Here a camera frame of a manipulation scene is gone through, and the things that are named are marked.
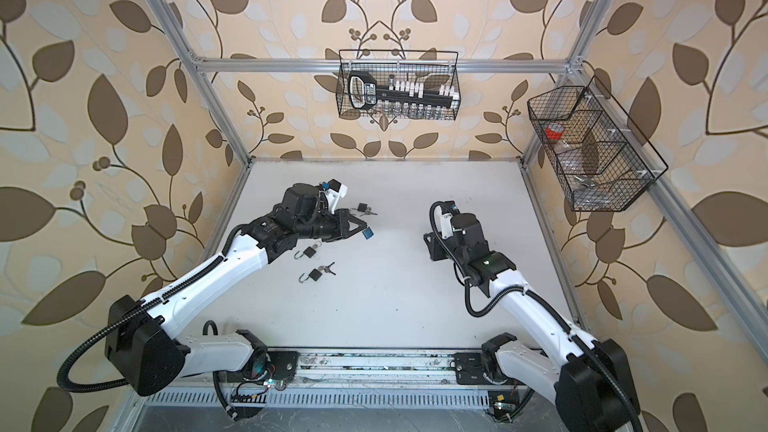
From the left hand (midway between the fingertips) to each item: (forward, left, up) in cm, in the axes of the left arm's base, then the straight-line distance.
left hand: (369, 223), depth 73 cm
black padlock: (+22, +6, -23) cm, 32 cm away
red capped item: (+31, -53, +5) cm, 61 cm away
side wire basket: (+14, -58, +10) cm, 60 cm away
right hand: (+3, -17, -10) cm, 20 cm away
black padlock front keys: (-3, +18, -25) cm, 31 cm away
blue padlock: (-1, 0, -3) cm, 4 cm away
